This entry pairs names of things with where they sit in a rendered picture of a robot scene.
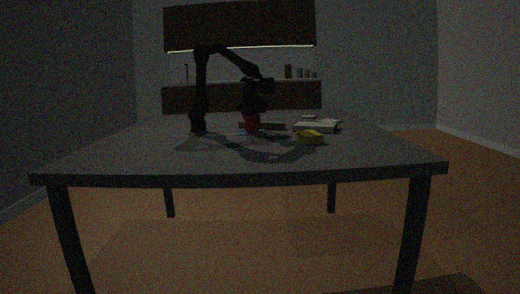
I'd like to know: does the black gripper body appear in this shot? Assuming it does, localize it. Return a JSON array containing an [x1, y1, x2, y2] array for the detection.
[[235, 92, 266, 113]]

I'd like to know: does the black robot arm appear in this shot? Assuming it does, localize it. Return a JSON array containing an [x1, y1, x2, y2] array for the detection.
[[188, 43, 275, 132]]

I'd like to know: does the tan flat bar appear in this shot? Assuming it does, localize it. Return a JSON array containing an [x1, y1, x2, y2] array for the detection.
[[238, 121, 285, 130]]

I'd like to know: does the olive yellow rectangular block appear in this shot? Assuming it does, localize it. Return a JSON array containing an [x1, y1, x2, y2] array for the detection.
[[297, 129, 324, 144]]

